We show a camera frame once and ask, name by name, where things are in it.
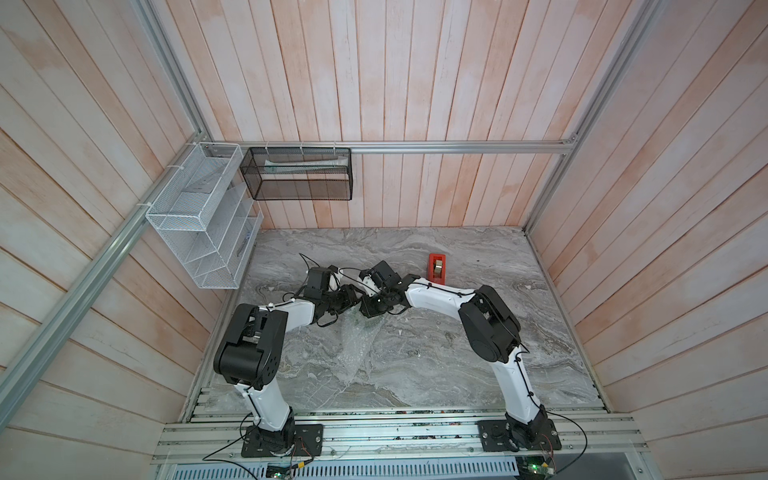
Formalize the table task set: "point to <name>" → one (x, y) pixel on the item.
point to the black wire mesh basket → (299, 173)
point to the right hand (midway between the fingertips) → (360, 311)
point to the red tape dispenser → (437, 268)
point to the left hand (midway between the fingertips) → (362, 300)
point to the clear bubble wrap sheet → (354, 340)
